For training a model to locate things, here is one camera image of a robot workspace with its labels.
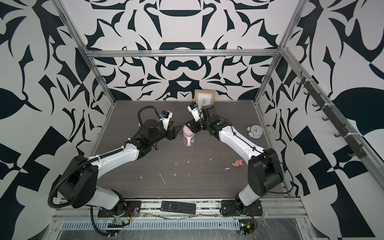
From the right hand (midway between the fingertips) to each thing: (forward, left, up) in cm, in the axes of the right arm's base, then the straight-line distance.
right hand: (188, 120), depth 84 cm
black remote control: (-39, +5, -19) cm, 44 cm away
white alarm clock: (+3, -43, -17) cm, 46 cm away
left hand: (-1, +7, 0) cm, 7 cm away
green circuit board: (-47, -27, -21) cm, 58 cm away
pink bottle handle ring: (-7, 0, -9) cm, 11 cm away
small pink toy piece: (-17, -28, -18) cm, 38 cm away
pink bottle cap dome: (-6, +1, -3) cm, 6 cm away
